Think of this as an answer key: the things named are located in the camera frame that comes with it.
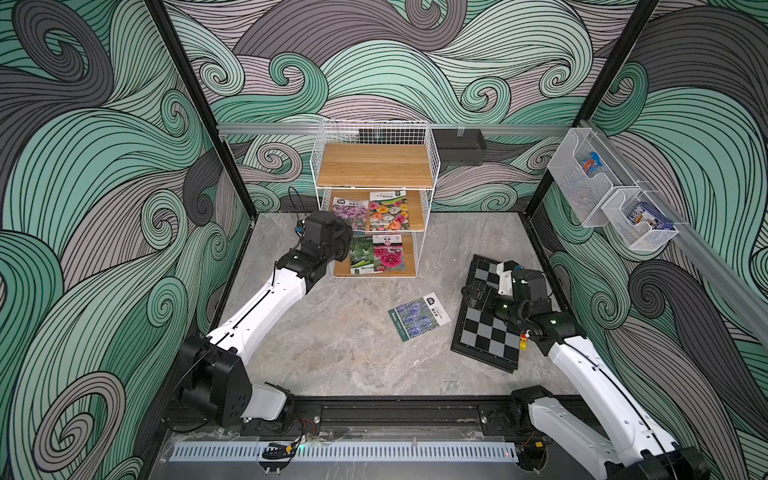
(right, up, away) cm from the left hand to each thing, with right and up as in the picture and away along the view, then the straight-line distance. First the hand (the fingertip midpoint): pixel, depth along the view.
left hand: (354, 219), depth 79 cm
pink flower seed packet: (0, +3, +7) cm, 7 cm away
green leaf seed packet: (+1, -12, +25) cm, 28 cm away
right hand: (+34, -21, +1) cm, 40 cm away
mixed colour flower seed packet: (+9, +3, +9) cm, 13 cm away
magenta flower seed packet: (+10, -11, +28) cm, 31 cm away
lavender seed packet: (+19, -30, +14) cm, 38 cm away
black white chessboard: (+36, -33, +5) cm, 49 cm away
